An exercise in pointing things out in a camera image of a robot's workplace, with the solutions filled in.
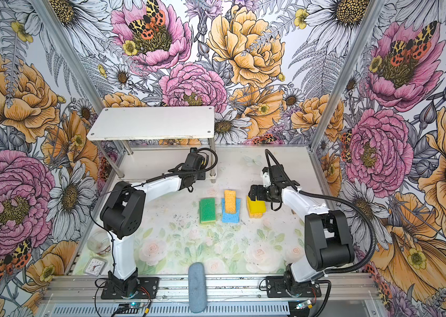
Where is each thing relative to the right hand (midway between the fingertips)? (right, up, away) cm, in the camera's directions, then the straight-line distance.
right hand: (258, 200), depth 91 cm
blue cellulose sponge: (-12, -8, -2) cm, 15 cm away
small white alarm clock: (-65, -24, -13) cm, 71 cm away
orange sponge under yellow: (-2, -7, 0) cm, 7 cm away
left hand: (-29, +12, +9) cm, 32 cm away
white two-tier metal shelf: (-66, +29, +36) cm, 81 cm away
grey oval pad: (-25, -28, -19) cm, 42 cm away
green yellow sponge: (-23, -5, 0) cm, 24 cm away
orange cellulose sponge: (-13, -1, +1) cm, 13 cm away
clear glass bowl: (-68, -17, -6) cm, 71 cm away
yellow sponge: (-1, -3, 0) cm, 3 cm away
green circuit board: (-47, -34, -20) cm, 61 cm away
